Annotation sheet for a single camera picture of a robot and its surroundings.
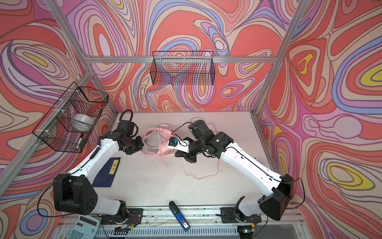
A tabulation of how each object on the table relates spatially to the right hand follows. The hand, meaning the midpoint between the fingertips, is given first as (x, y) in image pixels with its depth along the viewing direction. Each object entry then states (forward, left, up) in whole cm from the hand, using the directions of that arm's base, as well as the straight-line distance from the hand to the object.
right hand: (180, 155), depth 69 cm
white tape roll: (+14, +47, +10) cm, 50 cm away
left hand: (+13, +22, -10) cm, 28 cm away
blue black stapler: (-25, -1, -21) cm, 32 cm away
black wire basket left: (+16, +57, +6) cm, 59 cm away
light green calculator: (-25, +46, -21) cm, 56 cm away
